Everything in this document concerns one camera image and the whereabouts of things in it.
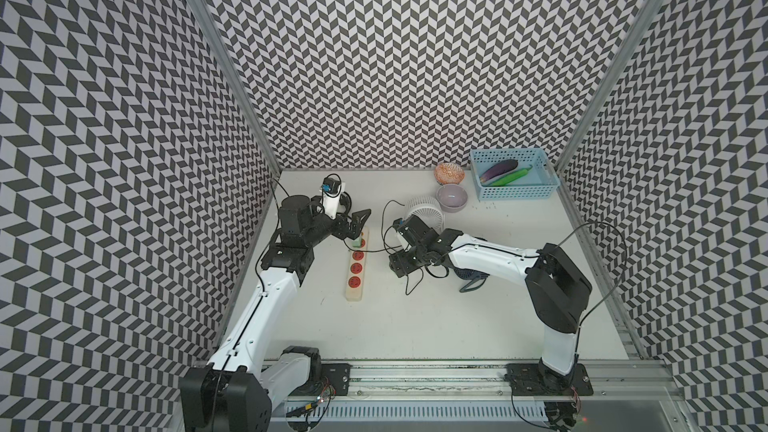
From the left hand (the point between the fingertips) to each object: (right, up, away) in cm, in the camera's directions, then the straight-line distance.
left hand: (350, 206), depth 78 cm
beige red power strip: (0, -19, +13) cm, 23 cm away
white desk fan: (+22, -2, +16) cm, 27 cm away
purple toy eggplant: (+53, +14, +37) cm, 66 cm away
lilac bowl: (+32, +2, +29) cm, 43 cm away
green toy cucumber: (+58, +10, +35) cm, 68 cm away
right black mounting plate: (+44, -43, -5) cm, 61 cm away
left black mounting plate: (-2, -42, -6) cm, 42 cm away
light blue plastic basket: (+67, +8, +35) cm, 76 cm away
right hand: (+14, -18, +10) cm, 25 cm away
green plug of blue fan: (0, -12, +14) cm, 18 cm away
